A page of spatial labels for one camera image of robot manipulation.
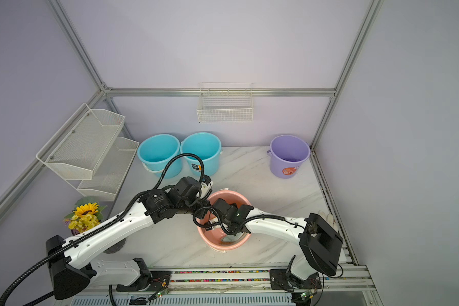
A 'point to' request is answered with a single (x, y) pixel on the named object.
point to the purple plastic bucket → (287, 153)
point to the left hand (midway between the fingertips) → (207, 208)
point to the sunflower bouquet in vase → (88, 213)
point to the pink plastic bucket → (210, 231)
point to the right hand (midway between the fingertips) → (233, 209)
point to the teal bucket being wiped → (155, 152)
